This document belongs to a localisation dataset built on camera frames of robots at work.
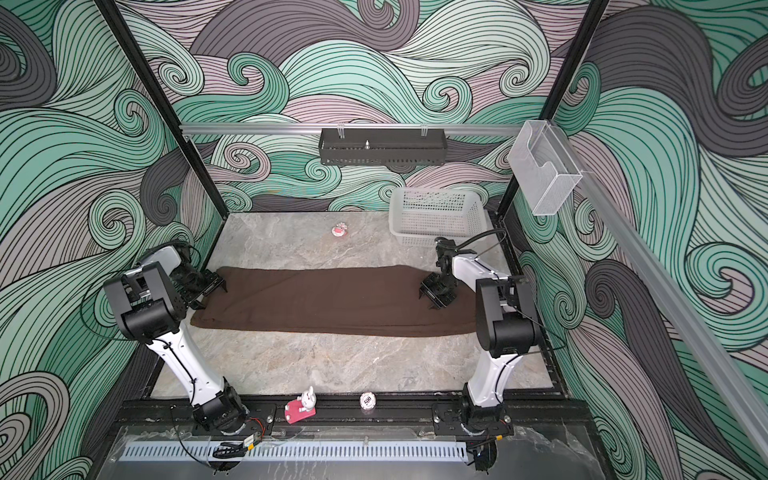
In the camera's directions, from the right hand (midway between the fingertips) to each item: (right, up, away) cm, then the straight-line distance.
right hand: (423, 298), depth 93 cm
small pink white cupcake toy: (-29, +22, +17) cm, 40 cm away
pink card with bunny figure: (-33, -22, -22) cm, 45 cm away
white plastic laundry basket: (+3, +29, +27) cm, 39 cm away
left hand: (-67, +2, +1) cm, 67 cm away
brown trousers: (-16, -1, +5) cm, 17 cm away
